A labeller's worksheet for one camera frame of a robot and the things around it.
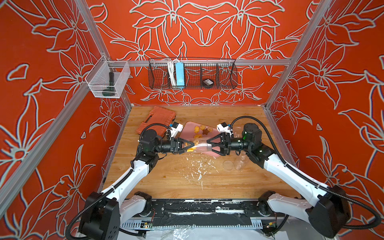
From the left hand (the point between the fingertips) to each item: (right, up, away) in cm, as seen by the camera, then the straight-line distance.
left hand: (192, 148), depth 64 cm
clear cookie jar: (+4, +1, -2) cm, 4 cm away
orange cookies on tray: (+10, +4, +38) cm, 40 cm away
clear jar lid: (+22, -15, +24) cm, 35 cm away
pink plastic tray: (-2, +3, +37) cm, 37 cm away
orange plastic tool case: (-25, +16, +43) cm, 52 cm away
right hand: (+7, +2, -1) cm, 8 cm away
